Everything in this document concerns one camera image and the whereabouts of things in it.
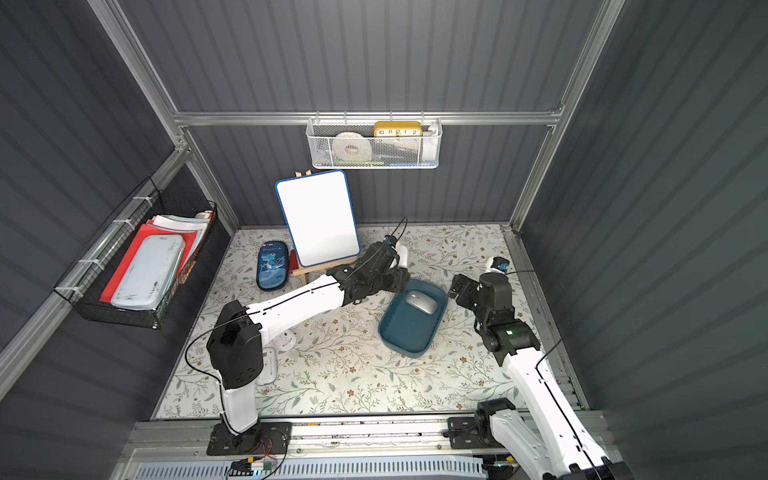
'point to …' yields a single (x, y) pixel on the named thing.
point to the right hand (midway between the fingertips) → (476, 281)
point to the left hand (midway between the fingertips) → (407, 278)
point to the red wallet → (293, 261)
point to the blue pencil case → (272, 271)
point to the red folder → (189, 238)
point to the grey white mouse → (421, 301)
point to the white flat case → (149, 272)
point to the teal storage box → (407, 332)
